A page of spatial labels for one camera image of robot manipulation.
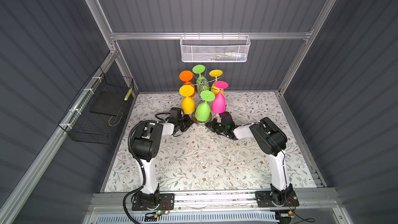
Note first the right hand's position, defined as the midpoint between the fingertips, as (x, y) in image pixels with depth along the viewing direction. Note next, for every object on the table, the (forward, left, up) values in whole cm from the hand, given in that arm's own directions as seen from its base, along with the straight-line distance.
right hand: (206, 125), depth 100 cm
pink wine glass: (0, -7, +20) cm, 21 cm away
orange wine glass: (+11, +10, +32) cm, 35 cm away
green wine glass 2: (+8, +2, +30) cm, 31 cm away
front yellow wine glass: (-1, +10, +22) cm, 24 cm away
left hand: (+3, +7, +1) cm, 8 cm away
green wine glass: (-5, +2, +22) cm, 22 cm away
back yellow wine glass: (+15, -6, +30) cm, 34 cm away
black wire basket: (-12, +52, +28) cm, 60 cm away
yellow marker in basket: (+3, +41, +27) cm, 50 cm away
